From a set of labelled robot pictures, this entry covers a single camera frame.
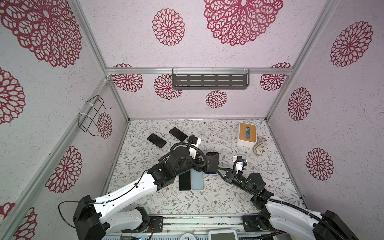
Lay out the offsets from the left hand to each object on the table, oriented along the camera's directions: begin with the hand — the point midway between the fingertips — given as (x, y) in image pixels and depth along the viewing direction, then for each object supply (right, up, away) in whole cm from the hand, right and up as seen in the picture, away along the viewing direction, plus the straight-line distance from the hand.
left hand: (207, 157), depth 71 cm
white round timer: (-9, -35, -3) cm, 37 cm away
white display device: (+7, -34, -3) cm, 35 cm away
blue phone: (+1, -1, -6) cm, 6 cm away
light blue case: (-1, -14, +19) cm, 24 cm away
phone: (-4, -16, +18) cm, 25 cm away
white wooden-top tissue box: (+33, +11, +38) cm, 51 cm away
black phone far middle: (-17, +11, +39) cm, 44 cm away
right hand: (+5, -6, +2) cm, 8 cm away
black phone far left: (-32, +7, +37) cm, 49 cm away
